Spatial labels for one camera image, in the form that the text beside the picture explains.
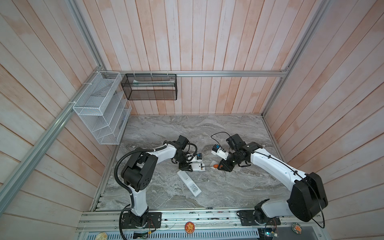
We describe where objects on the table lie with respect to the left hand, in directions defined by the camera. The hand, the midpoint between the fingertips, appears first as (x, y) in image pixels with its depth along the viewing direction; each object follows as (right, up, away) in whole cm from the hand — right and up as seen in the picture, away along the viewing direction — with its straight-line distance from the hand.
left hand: (189, 166), depth 92 cm
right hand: (+17, +3, -9) cm, 19 cm away
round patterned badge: (+52, -25, -20) cm, 61 cm away
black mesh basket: (-28, +54, +13) cm, 62 cm away
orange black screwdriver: (+14, +3, -8) cm, 17 cm away
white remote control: (+5, +1, -1) cm, 5 cm away
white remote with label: (0, -8, -8) cm, 11 cm away
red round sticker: (0, -25, -20) cm, 32 cm away
